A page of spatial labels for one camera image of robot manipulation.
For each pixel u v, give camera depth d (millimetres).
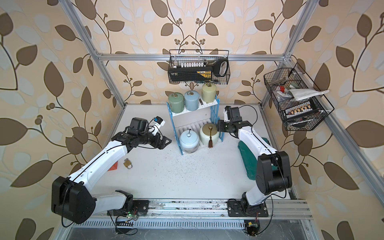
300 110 670
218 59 908
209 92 788
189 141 849
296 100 622
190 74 828
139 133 639
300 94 623
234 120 691
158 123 721
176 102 737
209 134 889
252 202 600
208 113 1123
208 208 753
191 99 750
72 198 397
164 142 725
